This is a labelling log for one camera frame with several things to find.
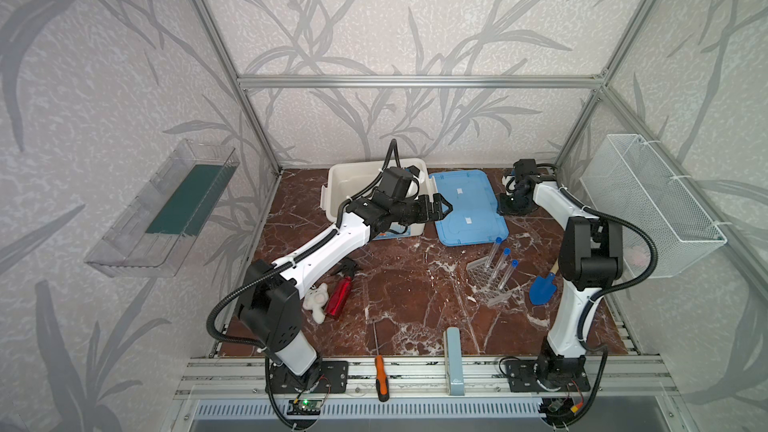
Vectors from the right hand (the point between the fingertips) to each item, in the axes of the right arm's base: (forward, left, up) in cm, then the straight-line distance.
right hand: (503, 200), depth 101 cm
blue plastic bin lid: (-2, +10, -7) cm, 12 cm away
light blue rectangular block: (-48, +21, -5) cm, 53 cm away
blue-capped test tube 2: (-28, +5, +2) cm, 28 cm away
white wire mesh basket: (-29, -20, +28) cm, 45 cm away
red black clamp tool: (-30, +52, -4) cm, 60 cm away
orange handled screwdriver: (-52, +39, -3) cm, 66 cm away
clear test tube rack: (-26, +8, -7) cm, 28 cm away
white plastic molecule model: (-33, +59, -3) cm, 68 cm away
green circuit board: (-57, +58, -7) cm, 82 cm away
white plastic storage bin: (+5, +55, +5) cm, 55 cm away
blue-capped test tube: (-15, 0, -10) cm, 17 cm away
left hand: (-15, +23, +19) cm, 33 cm away
